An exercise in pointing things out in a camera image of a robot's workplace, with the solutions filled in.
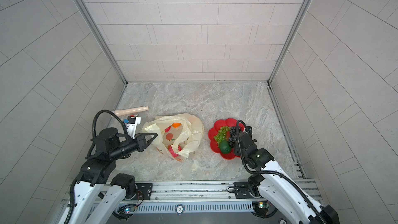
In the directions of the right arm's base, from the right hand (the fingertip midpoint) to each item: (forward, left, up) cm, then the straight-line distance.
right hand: (239, 145), depth 83 cm
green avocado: (-1, +8, +3) cm, 9 cm away
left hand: (-1, +38, +19) cm, 42 cm away
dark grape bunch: (+3, +3, +2) cm, 5 cm away
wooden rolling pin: (+25, +65, +3) cm, 69 cm away
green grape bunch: (+7, +9, 0) cm, 11 cm away
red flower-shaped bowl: (+9, +13, 0) cm, 16 cm away
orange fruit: (+13, +35, +3) cm, 37 cm away
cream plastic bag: (+3, +31, +10) cm, 33 cm away
